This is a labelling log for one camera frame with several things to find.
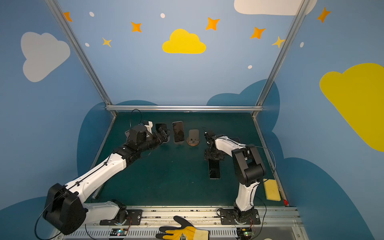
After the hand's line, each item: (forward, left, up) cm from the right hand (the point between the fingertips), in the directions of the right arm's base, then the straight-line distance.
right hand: (214, 156), depth 96 cm
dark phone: (-9, 0, +1) cm, 9 cm away
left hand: (-1, +26, +23) cm, 35 cm away
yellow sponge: (-20, -31, +1) cm, 37 cm away
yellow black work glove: (-41, +15, +2) cm, 44 cm away
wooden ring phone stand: (+9, +14, +5) cm, 18 cm away
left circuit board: (-43, +48, 0) cm, 64 cm away
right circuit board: (-40, -13, -1) cm, 42 cm away
